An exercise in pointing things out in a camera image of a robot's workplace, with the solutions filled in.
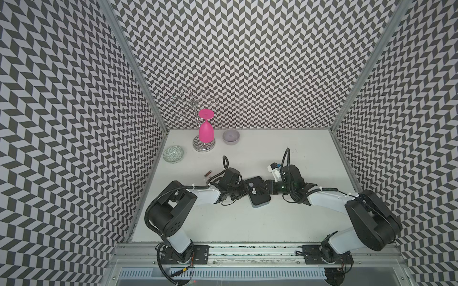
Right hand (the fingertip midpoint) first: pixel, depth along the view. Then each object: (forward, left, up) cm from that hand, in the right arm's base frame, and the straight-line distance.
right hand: (260, 189), depth 86 cm
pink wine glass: (+25, +27, +15) cm, 40 cm away
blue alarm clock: (-1, +1, -3) cm, 3 cm away
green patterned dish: (+24, +49, -3) cm, 55 cm away
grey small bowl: (+35, +15, 0) cm, 38 cm away
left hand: (0, +4, -4) cm, 6 cm away
